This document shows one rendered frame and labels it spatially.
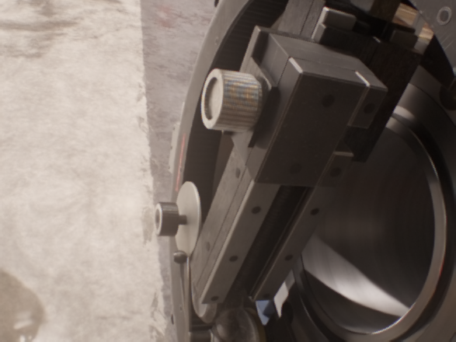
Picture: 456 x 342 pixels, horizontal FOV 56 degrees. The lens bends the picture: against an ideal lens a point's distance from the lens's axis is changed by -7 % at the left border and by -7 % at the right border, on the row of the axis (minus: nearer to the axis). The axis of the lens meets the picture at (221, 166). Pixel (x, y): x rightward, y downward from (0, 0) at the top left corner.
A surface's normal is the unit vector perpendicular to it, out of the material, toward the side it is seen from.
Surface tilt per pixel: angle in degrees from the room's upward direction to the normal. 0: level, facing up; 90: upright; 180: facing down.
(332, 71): 4
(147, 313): 0
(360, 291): 1
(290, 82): 90
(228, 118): 97
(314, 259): 27
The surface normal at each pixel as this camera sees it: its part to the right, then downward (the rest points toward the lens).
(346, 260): 0.37, -0.49
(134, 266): 0.27, -0.82
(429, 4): -0.92, -0.07
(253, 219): 0.26, 0.63
